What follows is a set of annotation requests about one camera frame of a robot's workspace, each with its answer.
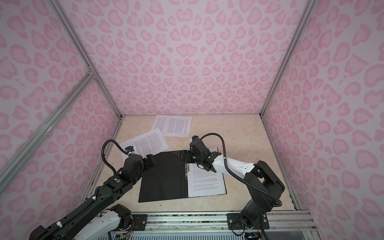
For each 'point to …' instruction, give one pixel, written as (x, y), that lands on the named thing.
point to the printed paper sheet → (152, 142)
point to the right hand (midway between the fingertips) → (185, 155)
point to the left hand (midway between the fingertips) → (147, 155)
